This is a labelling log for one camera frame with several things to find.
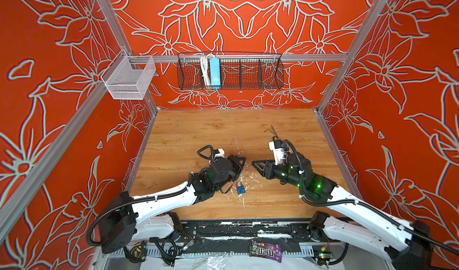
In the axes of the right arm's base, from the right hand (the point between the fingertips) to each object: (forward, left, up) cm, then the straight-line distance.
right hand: (251, 164), depth 70 cm
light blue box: (+46, +15, +12) cm, 50 cm away
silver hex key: (+34, -16, -22) cm, 43 cm away
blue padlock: (-3, +4, -21) cm, 21 cm away
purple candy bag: (-27, -7, -21) cm, 35 cm away
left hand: (+4, 0, -1) cm, 4 cm away
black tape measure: (-27, +45, -19) cm, 56 cm away
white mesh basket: (+47, +62, +10) cm, 79 cm away
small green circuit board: (-29, -28, -23) cm, 46 cm away
